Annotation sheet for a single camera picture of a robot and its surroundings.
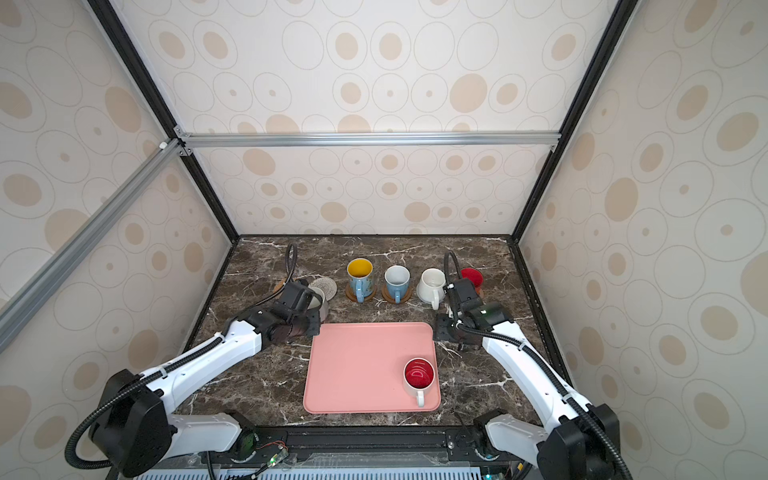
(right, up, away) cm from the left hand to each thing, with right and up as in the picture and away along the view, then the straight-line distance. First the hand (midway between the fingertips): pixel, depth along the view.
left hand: (324, 317), depth 84 cm
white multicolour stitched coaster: (-3, +7, +20) cm, 21 cm away
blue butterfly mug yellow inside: (+9, +12, +12) cm, 19 cm away
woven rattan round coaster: (-21, +8, +22) cm, 31 cm away
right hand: (+34, -3, -2) cm, 34 cm away
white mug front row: (+2, +6, -16) cm, 18 cm away
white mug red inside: (+27, -17, 0) cm, 32 cm away
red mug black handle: (+46, +11, +14) cm, 50 cm away
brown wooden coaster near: (+5, +5, +17) cm, 18 cm away
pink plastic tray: (+10, -15, +1) cm, 18 cm away
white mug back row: (+32, +8, +11) cm, 35 cm away
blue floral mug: (+21, +10, +14) cm, 27 cm away
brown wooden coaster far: (+22, +4, +10) cm, 25 cm away
